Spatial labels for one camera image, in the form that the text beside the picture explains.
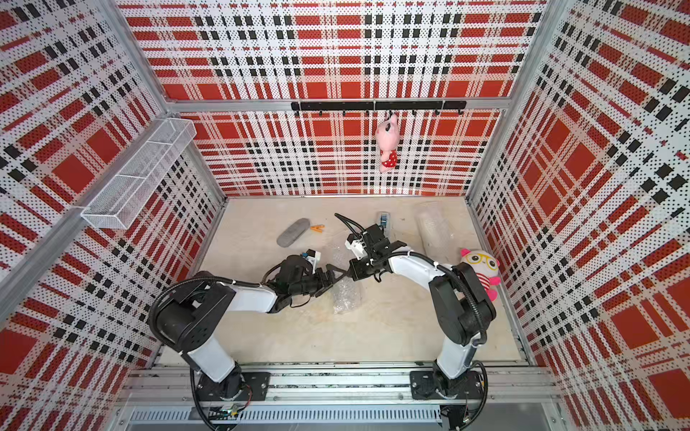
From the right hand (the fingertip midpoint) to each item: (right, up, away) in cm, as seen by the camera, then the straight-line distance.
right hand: (352, 273), depth 89 cm
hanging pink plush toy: (+12, +47, +2) cm, 49 cm away
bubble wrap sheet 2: (+34, +13, +16) cm, 40 cm away
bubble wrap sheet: (-5, +3, +9) cm, 11 cm away
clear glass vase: (-2, -6, -4) cm, 8 cm away
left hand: (-3, -2, +1) cm, 3 cm away
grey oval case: (-25, +13, +18) cm, 34 cm away
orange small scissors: (-15, +15, +22) cm, 30 cm away
